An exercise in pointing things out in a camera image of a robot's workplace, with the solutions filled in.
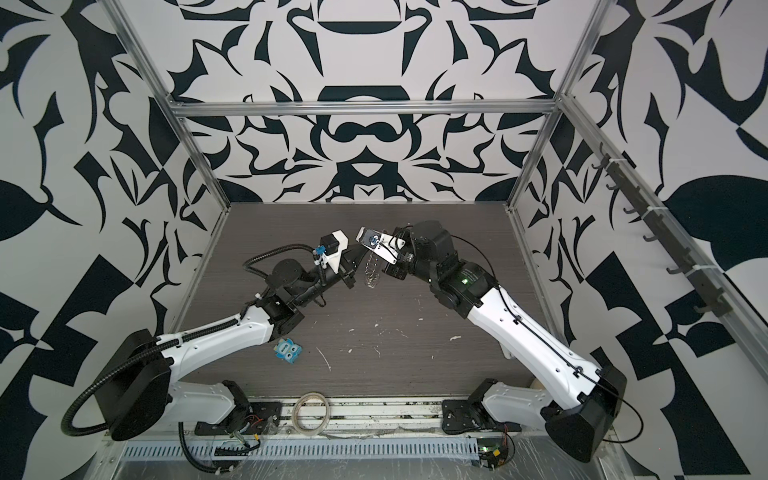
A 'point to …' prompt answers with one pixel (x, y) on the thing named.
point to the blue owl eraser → (288, 350)
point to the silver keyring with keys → (370, 272)
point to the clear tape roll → (311, 412)
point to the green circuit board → (492, 451)
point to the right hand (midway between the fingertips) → (380, 235)
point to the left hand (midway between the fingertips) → (369, 235)
